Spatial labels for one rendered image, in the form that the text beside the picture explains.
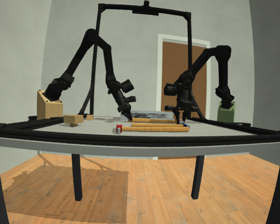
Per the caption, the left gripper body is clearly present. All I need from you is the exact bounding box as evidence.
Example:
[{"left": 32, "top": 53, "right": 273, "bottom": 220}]
[{"left": 164, "top": 96, "right": 199, "bottom": 112}]

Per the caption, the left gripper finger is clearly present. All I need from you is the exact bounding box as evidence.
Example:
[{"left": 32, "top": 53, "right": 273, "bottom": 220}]
[
  {"left": 182, "top": 112, "right": 191, "bottom": 122},
  {"left": 174, "top": 112, "right": 180, "bottom": 124}
]

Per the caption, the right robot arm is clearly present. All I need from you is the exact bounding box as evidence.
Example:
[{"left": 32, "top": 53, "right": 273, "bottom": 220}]
[{"left": 42, "top": 28, "right": 134, "bottom": 102}]

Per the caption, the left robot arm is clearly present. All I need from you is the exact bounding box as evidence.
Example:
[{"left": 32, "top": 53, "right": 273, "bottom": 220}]
[{"left": 164, "top": 45, "right": 234, "bottom": 110}]

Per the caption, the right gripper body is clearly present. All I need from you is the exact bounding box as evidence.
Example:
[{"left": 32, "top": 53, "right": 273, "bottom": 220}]
[{"left": 115, "top": 95, "right": 131, "bottom": 112}]

